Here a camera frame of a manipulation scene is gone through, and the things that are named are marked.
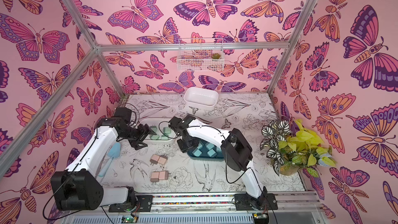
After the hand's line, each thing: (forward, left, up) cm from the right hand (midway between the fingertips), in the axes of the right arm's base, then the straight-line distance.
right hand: (187, 148), depth 86 cm
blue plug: (-1, -5, -3) cm, 6 cm away
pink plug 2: (-5, +14, -5) cm, 16 cm away
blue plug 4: (-1, -14, -4) cm, 14 cm away
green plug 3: (+9, +16, -5) cm, 18 cm away
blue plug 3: (+3, -13, -3) cm, 13 cm away
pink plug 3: (-14, +16, -6) cm, 22 cm away
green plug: (+14, +15, -6) cm, 21 cm away
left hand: (+2, +17, +9) cm, 19 cm away
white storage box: (+43, -6, -6) cm, 44 cm away
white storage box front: (0, +10, +21) cm, 23 cm away
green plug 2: (+8, +21, -3) cm, 22 cm away
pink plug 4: (-13, +12, -5) cm, 18 cm away
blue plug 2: (+4, -9, -2) cm, 10 cm away
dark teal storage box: (0, -11, -3) cm, 11 cm away
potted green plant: (-7, -46, +19) cm, 51 cm away
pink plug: (-5, +19, -5) cm, 20 cm away
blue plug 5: (+1, -18, -4) cm, 18 cm away
